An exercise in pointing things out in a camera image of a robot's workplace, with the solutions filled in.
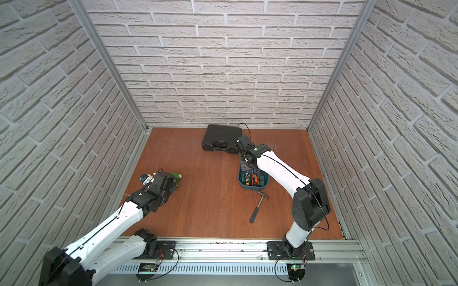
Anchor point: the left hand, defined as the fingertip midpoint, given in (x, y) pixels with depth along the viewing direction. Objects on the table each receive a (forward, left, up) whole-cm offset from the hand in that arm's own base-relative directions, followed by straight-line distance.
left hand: (173, 181), depth 83 cm
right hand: (+8, -39, +4) cm, 40 cm away
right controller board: (-34, -54, -10) cm, 65 cm away
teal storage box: (+5, -33, -6) cm, 34 cm away
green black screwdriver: (+5, -36, -6) cm, 37 cm away
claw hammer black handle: (-10, -40, -9) cm, 43 cm away
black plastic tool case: (+34, -21, -6) cm, 40 cm away
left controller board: (-33, +6, -10) cm, 35 cm away
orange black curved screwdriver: (+4, -41, -4) cm, 41 cm away
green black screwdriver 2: (+4, -44, -6) cm, 45 cm away
